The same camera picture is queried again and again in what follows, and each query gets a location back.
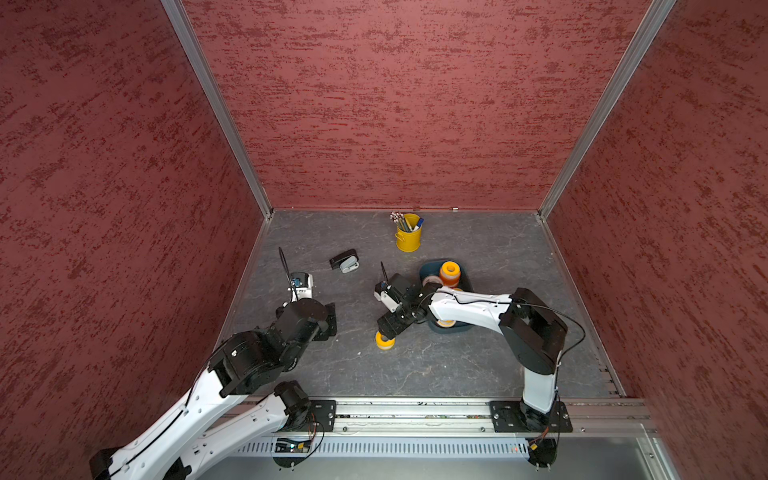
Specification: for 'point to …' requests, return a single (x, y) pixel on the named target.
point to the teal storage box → (433, 268)
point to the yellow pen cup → (409, 241)
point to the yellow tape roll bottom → (384, 344)
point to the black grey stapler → (345, 262)
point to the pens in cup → (400, 220)
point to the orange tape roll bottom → (432, 279)
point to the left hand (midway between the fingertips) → (317, 314)
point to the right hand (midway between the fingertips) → (392, 328)
